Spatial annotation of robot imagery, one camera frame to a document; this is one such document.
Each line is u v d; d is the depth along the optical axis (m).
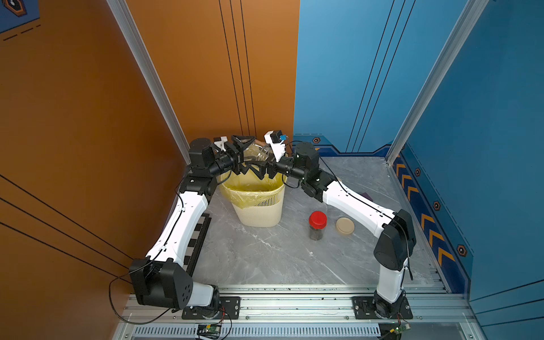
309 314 0.73
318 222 0.82
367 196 0.99
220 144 0.69
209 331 0.72
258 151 0.66
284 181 0.70
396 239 0.46
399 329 0.70
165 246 0.43
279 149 0.62
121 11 0.70
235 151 0.62
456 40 0.76
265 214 0.89
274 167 0.64
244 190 0.70
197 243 0.85
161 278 0.39
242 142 0.67
